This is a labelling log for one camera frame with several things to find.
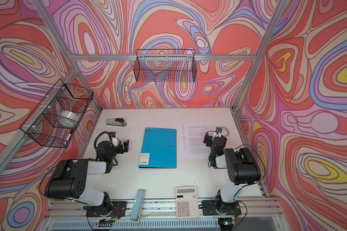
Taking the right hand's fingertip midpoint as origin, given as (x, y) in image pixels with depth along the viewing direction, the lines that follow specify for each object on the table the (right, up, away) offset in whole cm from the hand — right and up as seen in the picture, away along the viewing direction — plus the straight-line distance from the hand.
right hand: (214, 136), depth 96 cm
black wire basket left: (-85, +12, -27) cm, 90 cm away
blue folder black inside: (-38, -8, 0) cm, 39 cm away
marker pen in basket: (-82, +1, -25) cm, 85 cm away
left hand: (-62, -2, -2) cm, 62 cm away
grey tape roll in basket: (-82, +14, -22) cm, 86 cm away
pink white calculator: (-21, -32, -23) cm, 44 cm away
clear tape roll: (+11, +6, +12) cm, 17 cm away
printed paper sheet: (-14, 0, +8) cm, 16 cm away
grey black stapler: (-69, +10, +9) cm, 70 cm away
